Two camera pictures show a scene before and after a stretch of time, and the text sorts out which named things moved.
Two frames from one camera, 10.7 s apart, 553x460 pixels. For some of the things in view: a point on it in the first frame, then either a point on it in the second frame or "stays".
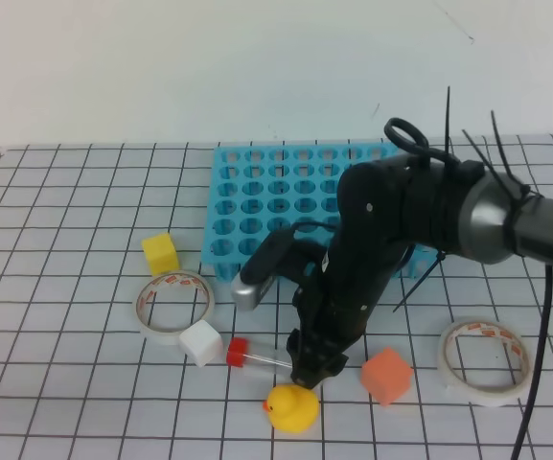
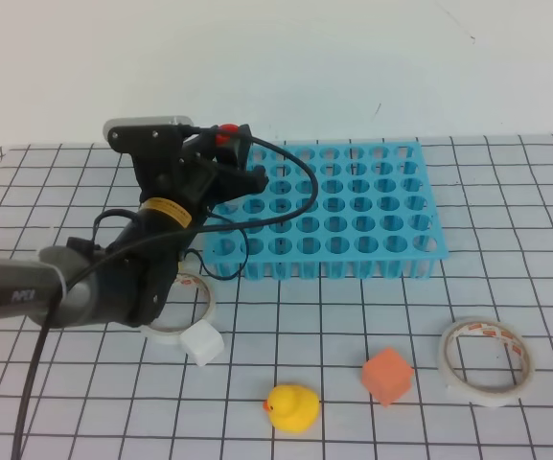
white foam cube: [201, 343] stays
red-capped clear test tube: [238, 350] → [223, 134]
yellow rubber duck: [292, 408] stays
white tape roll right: [481, 396] stays
